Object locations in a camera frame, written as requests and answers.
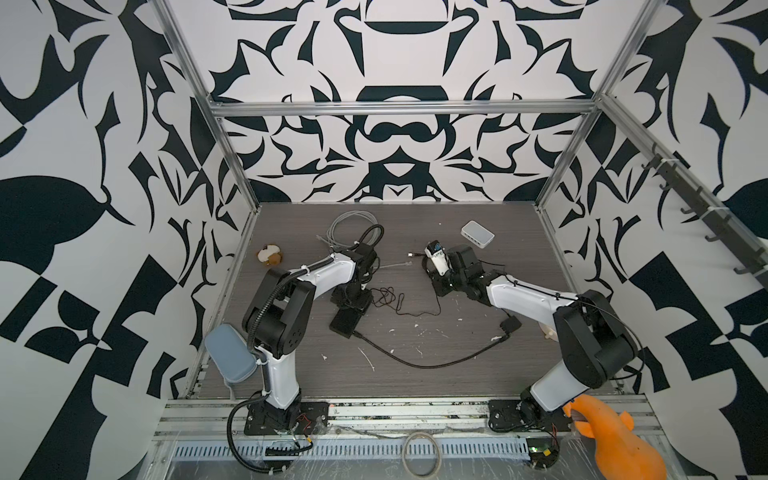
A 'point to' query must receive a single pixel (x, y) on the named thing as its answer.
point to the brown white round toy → (270, 254)
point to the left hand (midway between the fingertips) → (355, 301)
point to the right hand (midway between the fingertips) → (434, 271)
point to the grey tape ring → (438, 450)
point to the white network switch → (477, 234)
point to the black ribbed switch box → (345, 321)
